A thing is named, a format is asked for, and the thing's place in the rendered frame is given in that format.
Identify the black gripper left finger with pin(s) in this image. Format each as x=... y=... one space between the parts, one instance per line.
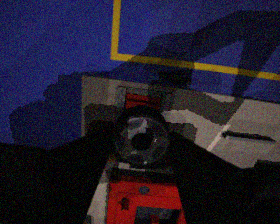
x=61 y=181

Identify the yellow rectangular outline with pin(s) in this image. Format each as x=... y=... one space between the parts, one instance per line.
x=181 y=64

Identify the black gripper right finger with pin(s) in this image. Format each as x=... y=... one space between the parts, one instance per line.
x=214 y=191

